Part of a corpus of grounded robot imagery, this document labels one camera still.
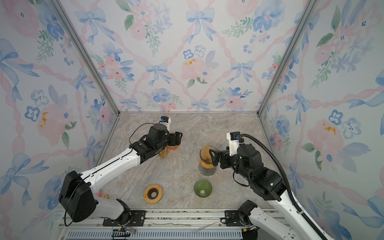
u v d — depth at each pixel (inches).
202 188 32.7
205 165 32.1
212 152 23.1
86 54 33.9
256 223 23.5
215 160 22.6
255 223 23.6
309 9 27.3
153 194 32.2
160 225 28.7
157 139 24.1
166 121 27.9
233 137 21.6
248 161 17.8
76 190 16.0
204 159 31.1
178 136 28.9
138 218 29.3
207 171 33.7
